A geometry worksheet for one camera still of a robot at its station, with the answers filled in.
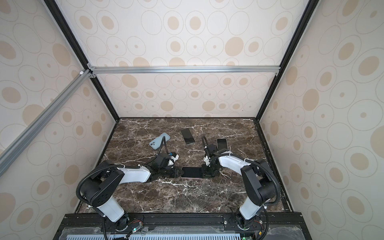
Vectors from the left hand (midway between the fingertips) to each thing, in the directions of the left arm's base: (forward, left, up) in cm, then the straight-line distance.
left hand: (186, 172), depth 88 cm
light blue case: (+23, +23, -4) cm, 32 cm away
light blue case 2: (+24, -24, -5) cm, 34 cm away
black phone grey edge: (+30, +1, -4) cm, 30 cm away
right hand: (-2, -11, -3) cm, 11 cm away
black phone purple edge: (0, -3, 0) cm, 3 cm away
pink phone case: (-3, -5, -2) cm, 7 cm away
